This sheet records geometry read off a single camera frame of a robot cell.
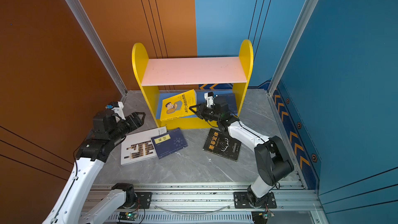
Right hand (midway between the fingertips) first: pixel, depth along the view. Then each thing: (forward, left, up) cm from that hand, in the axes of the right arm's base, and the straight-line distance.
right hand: (189, 109), depth 79 cm
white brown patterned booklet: (-10, +31, -21) cm, 39 cm away
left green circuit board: (-43, +28, -25) cm, 57 cm away
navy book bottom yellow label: (-9, +15, -20) cm, 27 cm away
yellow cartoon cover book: (+3, +7, -2) cm, 8 cm away
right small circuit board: (-43, -33, -26) cm, 61 cm away
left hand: (-6, +22, +5) cm, 23 cm away
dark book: (-8, -17, -23) cm, 30 cm away
